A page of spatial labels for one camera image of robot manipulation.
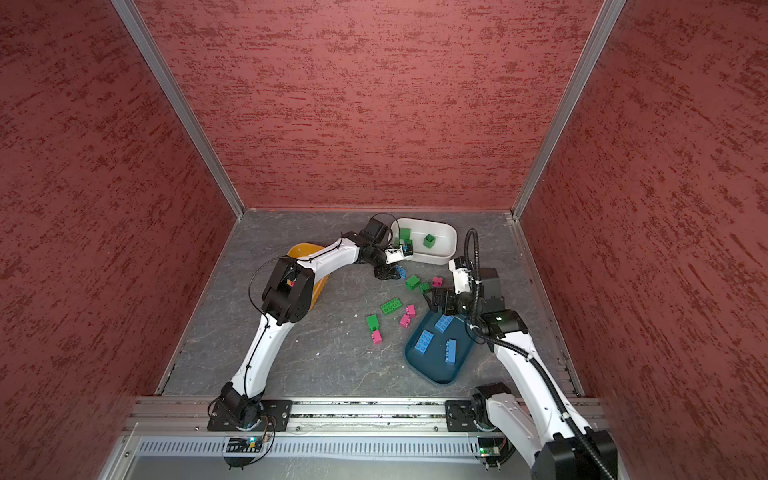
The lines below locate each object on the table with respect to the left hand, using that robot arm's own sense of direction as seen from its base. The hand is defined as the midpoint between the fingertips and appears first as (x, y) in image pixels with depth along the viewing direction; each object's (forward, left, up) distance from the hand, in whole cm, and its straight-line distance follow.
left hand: (395, 270), depth 102 cm
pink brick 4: (-19, -3, +1) cm, 19 cm away
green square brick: (-6, -10, 0) cm, 12 cm away
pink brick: (-5, -14, +1) cm, 15 cm away
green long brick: (-14, +1, +1) cm, 14 cm away
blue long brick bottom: (-28, -16, +1) cm, 32 cm away
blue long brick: (-25, -9, +1) cm, 27 cm away
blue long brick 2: (-19, -15, +1) cm, 24 cm away
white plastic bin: (+15, -19, +3) cm, 24 cm away
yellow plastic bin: (+5, +32, +5) cm, 33 cm away
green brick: (+17, -4, 0) cm, 18 cm away
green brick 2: (+11, -12, +3) cm, 17 cm away
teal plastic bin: (-26, -13, -1) cm, 29 cm away
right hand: (-17, -11, +13) cm, 24 cm away
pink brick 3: (-15, -5, +1) cm, 16 cm away
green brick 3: (-19, +7, 0) cm, 20 cm away
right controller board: (-50, -23, -1) cm, 56 cm away
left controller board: (-51, +38, -5) cm, 64 cm away
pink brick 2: (-24, +6, +1) cm, 25 cm away
